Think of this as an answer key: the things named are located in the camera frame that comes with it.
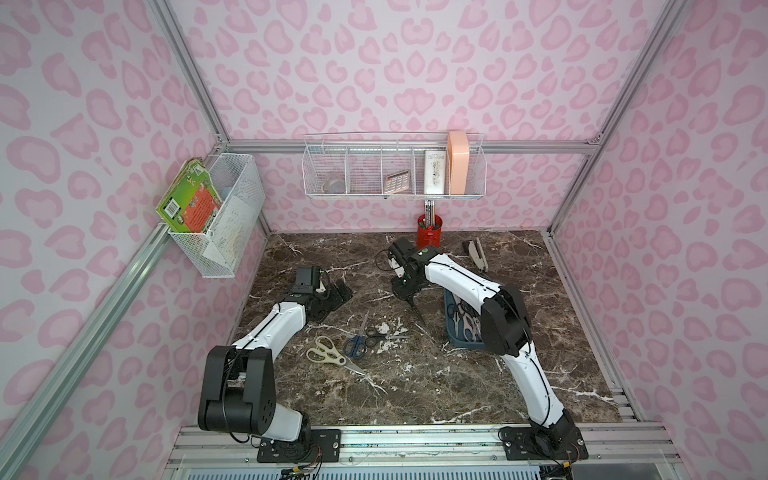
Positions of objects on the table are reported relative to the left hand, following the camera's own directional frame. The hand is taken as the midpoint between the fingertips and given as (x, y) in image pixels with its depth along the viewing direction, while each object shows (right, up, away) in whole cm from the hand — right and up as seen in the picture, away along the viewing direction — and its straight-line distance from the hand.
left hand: (343, 292), depth 91 cm
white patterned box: (+28, +37, +1) cm, 46 cm away
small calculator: (+17, +34, +3) cm, 38 cm away
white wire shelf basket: (+16, +41, +7) cm, 44 cm away
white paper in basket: (-30, +18, -7) cm, 36 cm away
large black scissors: (+23, -7, +8) cm, 25 cm away
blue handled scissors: (+4, -16, -1) cm, 16 cm away
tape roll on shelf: (-3, +33, +1) cm, 33 cm away
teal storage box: (+36, -14, -2) cm, 38 cm away
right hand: (+18, 0, +6) cm, 19 cm away
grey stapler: (+46, +12, +19) cm, 51 cm away
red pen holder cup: (+28, +20, +16) cm, 38 cm away
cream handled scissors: (-4, -17, -3) cm, 18 cm away
